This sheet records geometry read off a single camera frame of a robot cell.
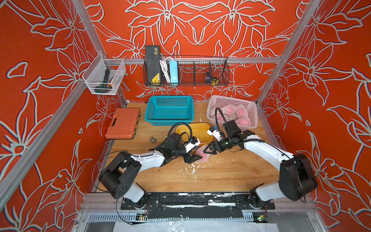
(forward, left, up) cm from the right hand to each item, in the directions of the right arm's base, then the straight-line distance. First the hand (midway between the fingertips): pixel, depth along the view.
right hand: (205, 150), depth 79 cm
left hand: (0, +3, -2) cm, 4 cm away
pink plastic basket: (+33, -31, -5) cm, 46 cm away
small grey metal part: (+12, +34, -10) cm, 37 cm away
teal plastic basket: (+40, +25, -11) cm, 48 cm away
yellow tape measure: (+42, -7, +16) cm, 45 cm away
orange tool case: (+21, +55, -5) cm, 59 cm away
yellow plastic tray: (+22, +2, -13) cm, 26 cm away
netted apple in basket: (+25, -29, -5) cm, 39 cm away
